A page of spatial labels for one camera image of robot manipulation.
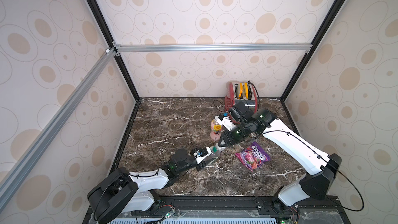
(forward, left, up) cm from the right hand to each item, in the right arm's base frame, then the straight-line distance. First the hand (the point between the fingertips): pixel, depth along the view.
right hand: (220, 147), depth 70 cm
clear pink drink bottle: (+15, +2, -7) cm, 17 cm away
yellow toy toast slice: (+42, -13, -3) cm, 44 cm away
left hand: (0, +2, -8) cm, 8 cm away
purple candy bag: (+5, -20, -20) cm, 29 cm away
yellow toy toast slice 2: (+41, -17, -1) cm, 44 cm away
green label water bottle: (0, +2, -3) cm, 4 cm away
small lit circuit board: (-25, +23, -19) cm, 39 cm away
